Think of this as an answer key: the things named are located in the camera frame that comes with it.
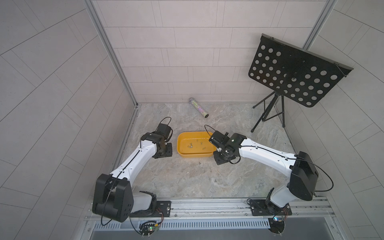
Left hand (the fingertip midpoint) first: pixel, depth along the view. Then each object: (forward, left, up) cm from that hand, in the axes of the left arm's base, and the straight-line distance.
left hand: (169, 151), depth 84 cm
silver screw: (+6, -13, -5) cm, 14 cm away
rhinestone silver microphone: (+44, -12, -3) cm, 46 cm away
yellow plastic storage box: (+11, -8, -3) cm, 13 cm away
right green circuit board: (-34, -53, -7) cm, 63 cm away
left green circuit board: (-35, +5, -5) cm, 35 cm away
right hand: (-6, -27, +1) cm, 28 cm away
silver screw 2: (+11, -16, -5) cm, 20 cm away
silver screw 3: (+5, -21, -5) cm, 22 cm away
